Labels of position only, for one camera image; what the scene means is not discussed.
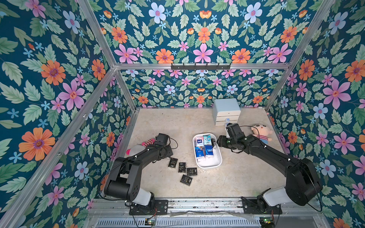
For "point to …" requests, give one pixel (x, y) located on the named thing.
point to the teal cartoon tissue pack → (207, 139)
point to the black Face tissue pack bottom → (186, 179)
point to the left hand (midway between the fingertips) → (169, 151)
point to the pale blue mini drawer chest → (225, 111)
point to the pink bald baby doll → (261, 132)
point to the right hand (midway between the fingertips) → (220, 141)
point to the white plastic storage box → (212, 161)
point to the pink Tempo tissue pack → (199, 141)
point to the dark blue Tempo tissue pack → (209, 150)
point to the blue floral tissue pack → (199, 152)
